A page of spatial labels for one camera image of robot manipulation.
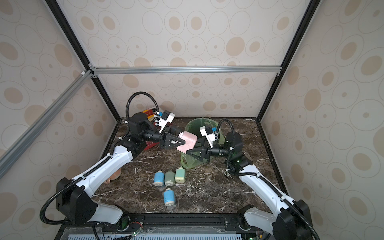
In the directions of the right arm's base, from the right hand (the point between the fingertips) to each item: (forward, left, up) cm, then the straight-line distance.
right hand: (188, 153), depth 63 cm
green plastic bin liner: (+6, +1, -16) cm, 17 cm away
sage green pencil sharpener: (-1, +12, -24) cm, 27 cm away
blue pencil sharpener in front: (-11, +10, -25) cm, 29 cm away
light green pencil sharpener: (+1, +6, -25) cm, 26 cm away
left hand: (+1, +1, +5) cm, 6 cm away
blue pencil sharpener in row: (-2, +17, -24) cm, 29 cm away
